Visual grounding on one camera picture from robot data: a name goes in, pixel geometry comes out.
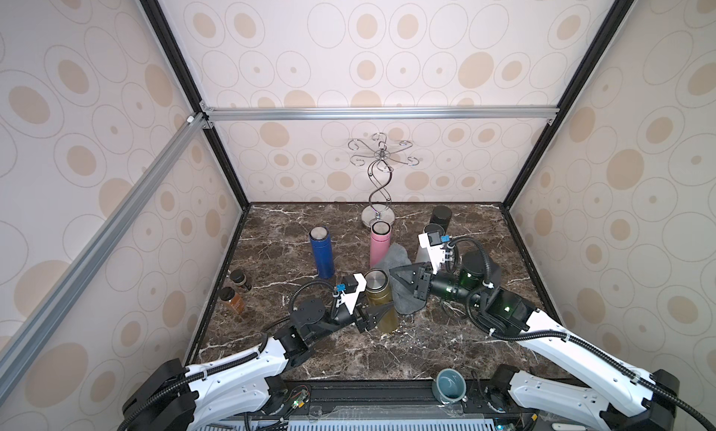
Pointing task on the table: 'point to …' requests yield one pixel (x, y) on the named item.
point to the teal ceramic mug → (449, 386)
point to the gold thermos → (378, 292)
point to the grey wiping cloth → (403, 298)
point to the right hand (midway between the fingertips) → (400, 269)
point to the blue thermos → (322, 244)
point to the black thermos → (441, 215)
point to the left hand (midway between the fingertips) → (393, 299)
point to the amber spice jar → (236, 300)
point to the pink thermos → (380, 236)
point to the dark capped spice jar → (239, 278)
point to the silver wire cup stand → (378, 172)
